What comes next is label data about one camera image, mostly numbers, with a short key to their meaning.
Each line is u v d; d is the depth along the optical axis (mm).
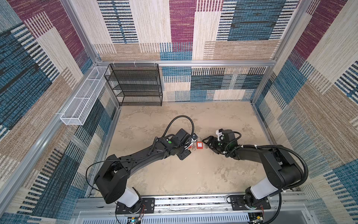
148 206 732
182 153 732
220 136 852
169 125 714
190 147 939
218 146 814
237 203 729
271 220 688
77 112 915
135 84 1093
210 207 730
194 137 729
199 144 940
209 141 843
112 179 420
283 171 458
